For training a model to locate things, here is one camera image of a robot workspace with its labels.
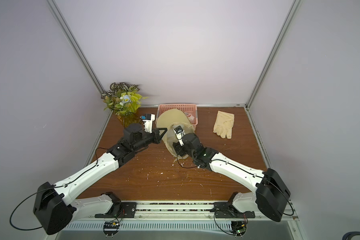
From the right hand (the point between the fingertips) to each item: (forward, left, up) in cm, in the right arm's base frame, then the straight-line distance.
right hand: (178, 137), depth 79 cm
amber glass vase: (+22, +37, -10) cm, 44 cm away
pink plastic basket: (+37, -7, -16) cm, 40 cm away
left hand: (0, +5, +7) cm, 9 cm away
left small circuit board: (-39, +32, -22) cm, 56 cm away
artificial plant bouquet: (+25, +37, +5) cm, 45 cm away
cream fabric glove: (+24, -31, -20) cm, 44 cm away
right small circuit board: (-37, -30, -22) cm, 53 cm away
